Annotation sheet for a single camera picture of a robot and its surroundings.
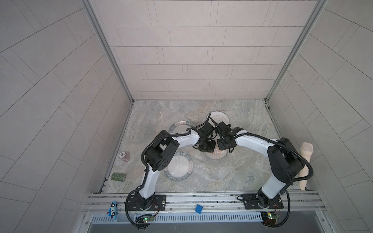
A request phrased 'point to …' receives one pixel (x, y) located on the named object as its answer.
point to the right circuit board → (270, 218)
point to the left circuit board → (148, 218)
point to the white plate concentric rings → (218, 117)
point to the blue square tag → (198, 208)
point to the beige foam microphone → (306, 149)
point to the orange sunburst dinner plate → (217, 154)
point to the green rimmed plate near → (180, 167)
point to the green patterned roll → (118, 176)
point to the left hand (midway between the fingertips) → (215, 151)
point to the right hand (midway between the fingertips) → (221, 145)
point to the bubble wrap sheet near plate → (193, 171)
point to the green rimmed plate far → (180, 126)
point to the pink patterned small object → (125, 156)
